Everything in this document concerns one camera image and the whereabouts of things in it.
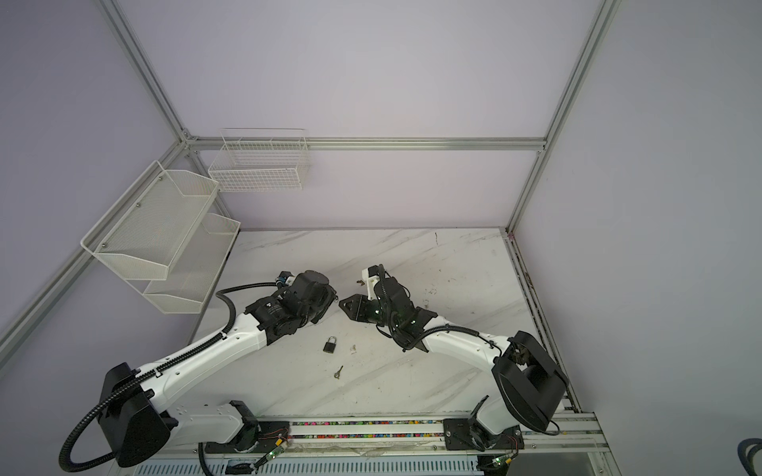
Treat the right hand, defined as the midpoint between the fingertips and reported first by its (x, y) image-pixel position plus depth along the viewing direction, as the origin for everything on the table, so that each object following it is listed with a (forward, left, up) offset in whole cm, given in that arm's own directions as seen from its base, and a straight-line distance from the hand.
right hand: (338, 305), depth 77 cm
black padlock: (-3, +5, -19) cm, 20 cm away
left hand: (+5, +2, 0) cm, 5 cm away
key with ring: (-12, +2, -19) cm, 22 cm away
